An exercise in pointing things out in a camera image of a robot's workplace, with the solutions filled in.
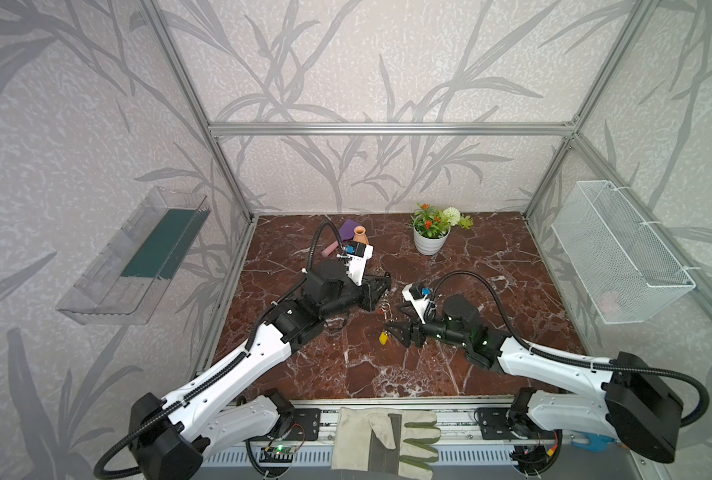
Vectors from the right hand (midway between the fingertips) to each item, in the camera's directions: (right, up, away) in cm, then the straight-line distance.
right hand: (393, 307), depth 76 cm
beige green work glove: (-5, -32, -6) cm, 33 cm away
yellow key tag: (-2, -8, +1) cm, 9 cm away
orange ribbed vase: (-10, +19, +23) cm, 32 cm away
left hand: (0, +9, -7) cm, 12 cm away
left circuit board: (-28, -35, -4) cm, 45 cm away
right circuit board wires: (+34, -35, -6) cm, 49 cm away
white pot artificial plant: (+14, +22, +22) cm, 34 cm away
